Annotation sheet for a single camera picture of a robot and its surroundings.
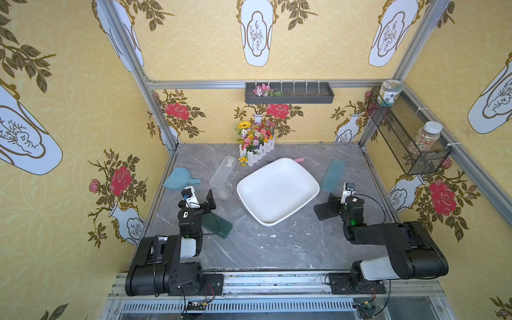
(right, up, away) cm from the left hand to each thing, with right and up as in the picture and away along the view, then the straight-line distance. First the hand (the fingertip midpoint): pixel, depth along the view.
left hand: (192, 192), depth 88 cm
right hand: (+70, -1, +5) cm, 70 cm away
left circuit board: (+7, -39, -15) cm, 42 cm away
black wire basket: (+93, +31, +3) cm, 98 cm away
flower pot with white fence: (+28, +25, +13) cm, 39 cm away
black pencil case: (+59, -9, +3) cm, 60 cm away
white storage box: (+39, -1, +16) cm, 42 cm away
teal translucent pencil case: (+68, +4, +16) cm, 70 cm away
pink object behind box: (+53, +15, +25) cm, 60 cm away
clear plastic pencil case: (+8, +4, +17) cm, 19 cm away
